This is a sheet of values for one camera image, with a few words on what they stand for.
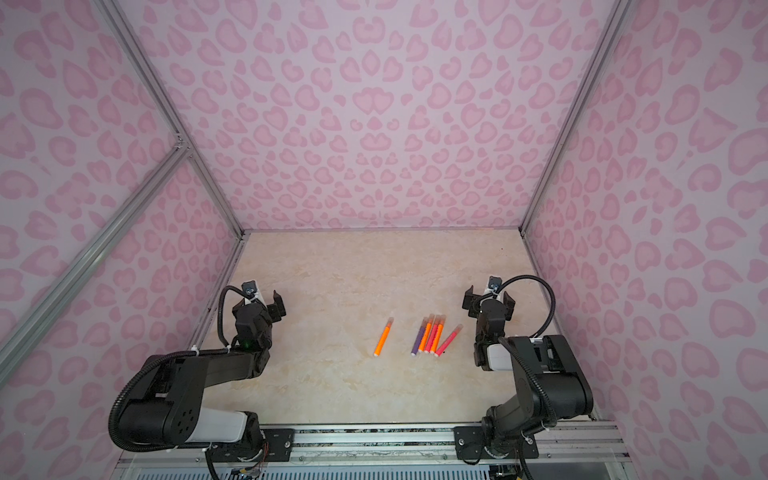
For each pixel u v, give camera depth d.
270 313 0.73
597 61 0.76
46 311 0.55
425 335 0.91
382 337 0.92
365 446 0.75
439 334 0.92
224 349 0.61
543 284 0.70
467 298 0.85
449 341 0.90
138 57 0.75
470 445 0.73
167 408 0.44
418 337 0.92
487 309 0.71
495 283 0.78
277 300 0.85
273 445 0.74
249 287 0.76
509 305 0.82
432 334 0.92
